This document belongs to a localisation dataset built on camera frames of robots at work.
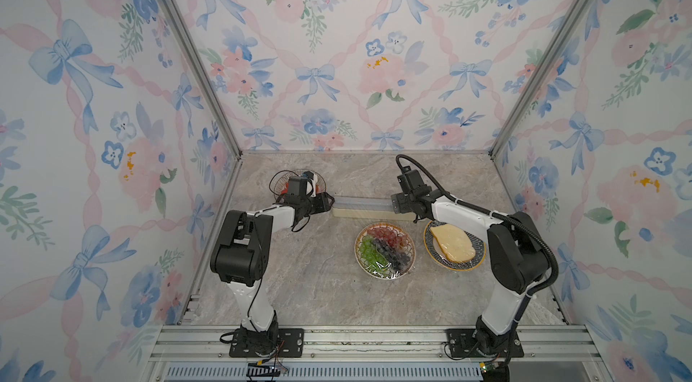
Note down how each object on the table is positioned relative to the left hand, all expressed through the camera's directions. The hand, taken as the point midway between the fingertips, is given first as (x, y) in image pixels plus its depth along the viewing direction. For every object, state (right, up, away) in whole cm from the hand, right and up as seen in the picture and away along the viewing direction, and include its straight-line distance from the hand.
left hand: (330, 199), depth 99 cm
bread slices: (+41, -14, -10) cm, 45 cm away
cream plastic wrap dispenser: (+14, -3, -4) cm, 14 cm away
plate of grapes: (+19, -16, -13) cm, 27 cm away
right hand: (+30, +2, -3) cm, 30 cm away
